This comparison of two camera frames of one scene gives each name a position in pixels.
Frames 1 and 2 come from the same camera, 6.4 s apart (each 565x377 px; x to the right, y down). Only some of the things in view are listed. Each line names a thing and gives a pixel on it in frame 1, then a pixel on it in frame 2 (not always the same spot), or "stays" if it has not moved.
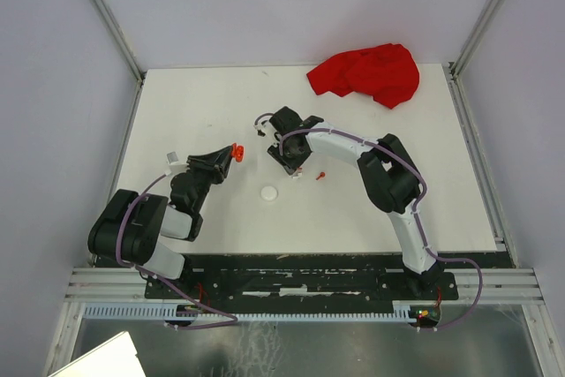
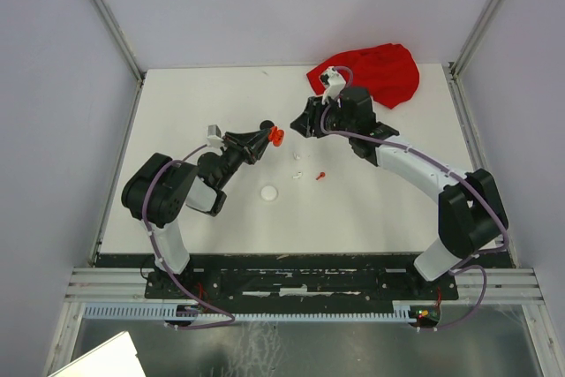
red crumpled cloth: (387, 73) stays
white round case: (269, 193) stays
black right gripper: (288, 164) → (311, 118)
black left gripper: (216, 163) → (250, 145)
